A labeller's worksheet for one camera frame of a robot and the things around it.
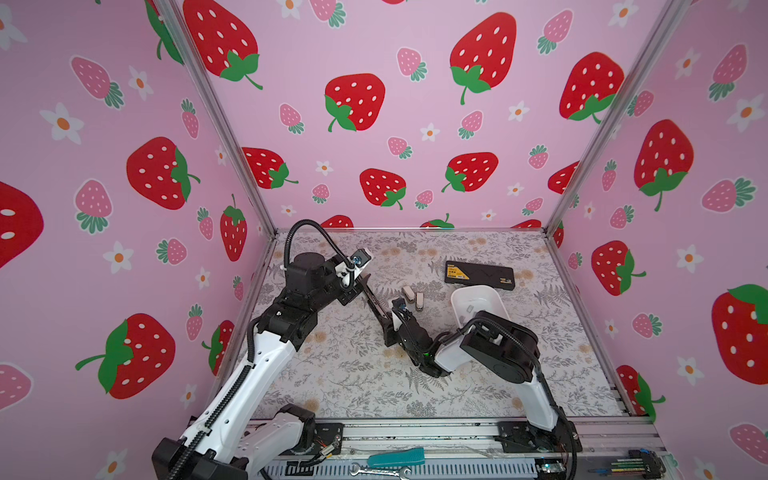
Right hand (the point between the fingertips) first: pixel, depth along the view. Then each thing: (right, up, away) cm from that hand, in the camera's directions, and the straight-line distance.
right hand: (380, 317), depth 93 cm
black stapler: (0, +2, +4) cm, 5 cm away
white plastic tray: (+29, +4, +6) cm, 30 cm away
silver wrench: (-5, -32, -23) cm, 39 cm away
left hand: (-5, +18, -20) cm, 27 cm away
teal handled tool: (+9, -30, -21) cm, 38 cm away
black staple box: (+36, +13, +12) cm, 40 cm away
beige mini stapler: (+13, +4, +5) cm, 14 cm away
